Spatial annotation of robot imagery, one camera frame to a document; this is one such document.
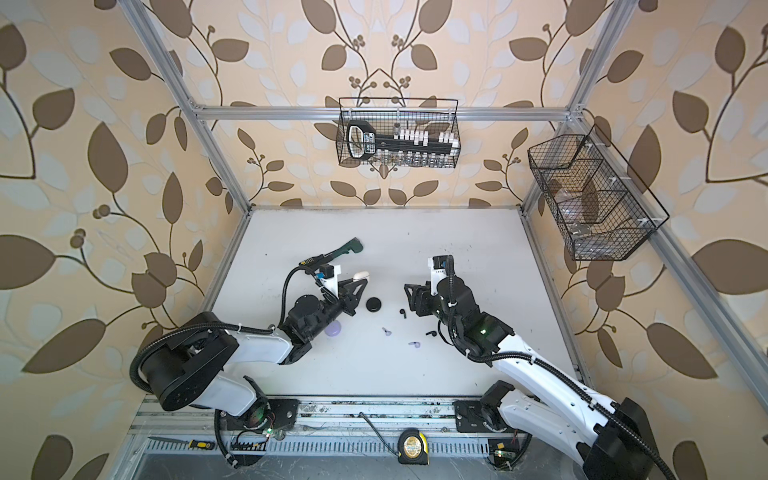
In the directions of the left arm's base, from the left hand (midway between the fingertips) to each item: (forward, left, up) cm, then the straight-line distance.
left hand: (365, 278), depth 81 cm
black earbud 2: (-8, -20, -17) cm, 27 cm away
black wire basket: (+11, -60, +18) cm, 63 cm away
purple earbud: (-8, -6, -17) cm, 20 cm away
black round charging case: (+1, -1, -17) cm, 17 cm away
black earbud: (-2, -11, -16) cm, 19 cm away
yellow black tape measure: (-36, -14, -13) cm, 41 cm away
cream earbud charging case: (+1, +1, 0) cm, 1 cm away
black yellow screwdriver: (+16, +21, -15) cm, 31 cm away
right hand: (-3, -14, +2) cm, 14 cm away
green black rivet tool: (+24, +7, -16) cm, 29 cm away
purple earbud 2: (-12, -15, -17) cm, 25 cm away
